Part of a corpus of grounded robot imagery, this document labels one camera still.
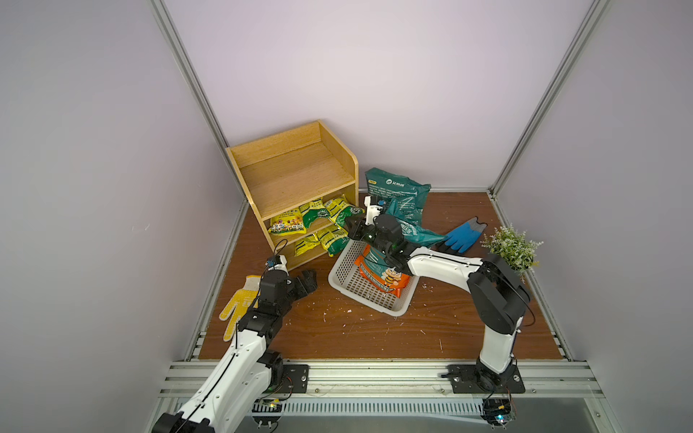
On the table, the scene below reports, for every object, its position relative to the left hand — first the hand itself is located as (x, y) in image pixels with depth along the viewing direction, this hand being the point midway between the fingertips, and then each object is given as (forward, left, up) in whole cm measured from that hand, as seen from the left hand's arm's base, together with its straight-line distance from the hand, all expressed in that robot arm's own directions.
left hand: (308, 273), depth 84 cm
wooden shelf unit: (+19, +2, +21) cm, 29 cm away
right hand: (+15, -12, +13) cm, 23 cm away
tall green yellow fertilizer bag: (+20, -31, +14) cm, 39 cm away
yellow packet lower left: (+15, +4, -5) cm, 16 cm away
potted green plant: (+6, -63, +9) cm, 64 cm away
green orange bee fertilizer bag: (+1, -22, 0) cm, 22 cm away
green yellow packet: (+18, -1, +10) cm, 20 cm away
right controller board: (-34, -53, -10) cm, 64 cm away
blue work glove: (+19, -55, -8) cm, 59 cm away
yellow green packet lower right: (+17, -7, -6) cm, 19 cm away
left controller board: (-35, +9, -13) cm, 38 cm away
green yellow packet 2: (+17, -10, +11) cm, 23 cm away
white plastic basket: (+3, -12, -8) cm, 15 cm away
